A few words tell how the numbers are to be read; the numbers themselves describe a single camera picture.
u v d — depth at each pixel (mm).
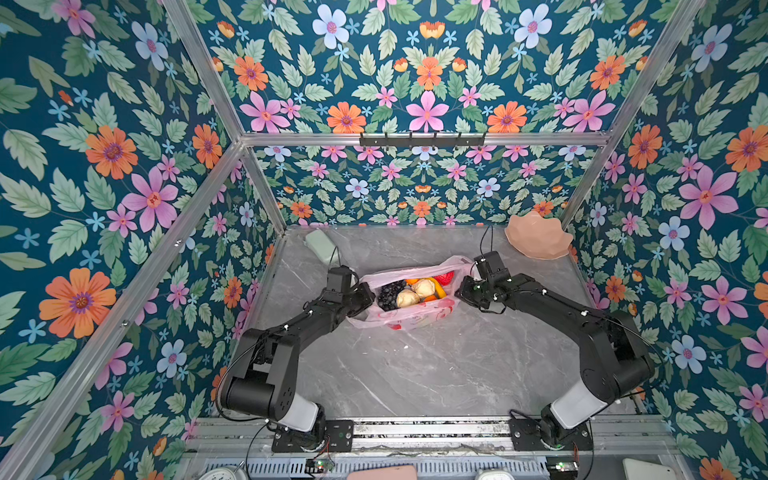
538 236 1152
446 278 985
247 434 752
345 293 746
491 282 701
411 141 922
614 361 454
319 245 1114
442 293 970
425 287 958
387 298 956
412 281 996
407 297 930
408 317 846
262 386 442
